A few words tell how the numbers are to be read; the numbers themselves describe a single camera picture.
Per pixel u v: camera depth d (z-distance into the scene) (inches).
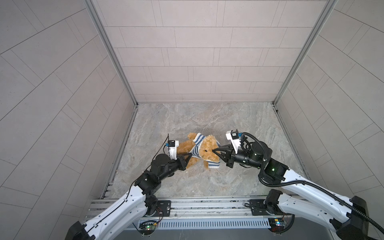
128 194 20.0
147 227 25.8
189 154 28.8
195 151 27.6
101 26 30.3
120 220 18.7
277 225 26.8
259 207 28.3
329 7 27.9
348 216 15.5
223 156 23.9
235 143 22.5
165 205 28.4
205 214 27.9
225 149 23.4
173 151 26.5
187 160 28.0
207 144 24.4
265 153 19.7
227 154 23.0
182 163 25.3
